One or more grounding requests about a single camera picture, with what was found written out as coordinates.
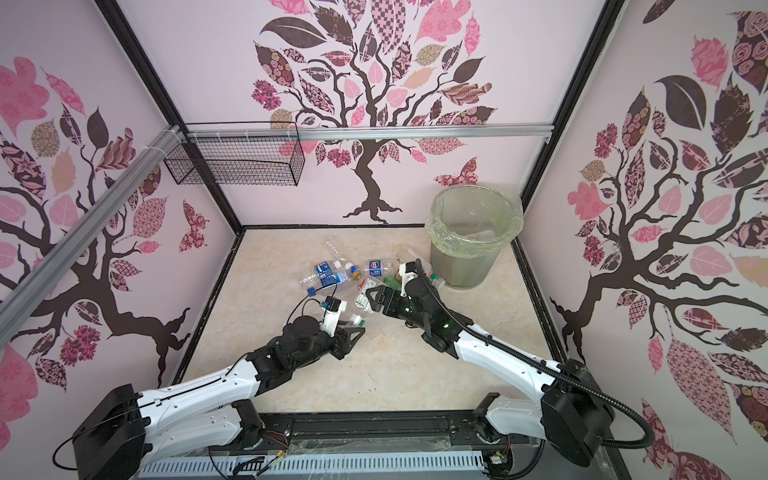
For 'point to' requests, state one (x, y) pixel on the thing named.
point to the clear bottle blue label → (327, 264)
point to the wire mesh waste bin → (462, 273)
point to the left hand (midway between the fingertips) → (359, 332)
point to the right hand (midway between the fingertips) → (376, 291)
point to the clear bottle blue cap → (329, 278)
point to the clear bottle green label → (362, 301)
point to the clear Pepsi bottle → (378, 269)
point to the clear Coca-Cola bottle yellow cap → (357, 320)
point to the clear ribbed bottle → (335, 251)
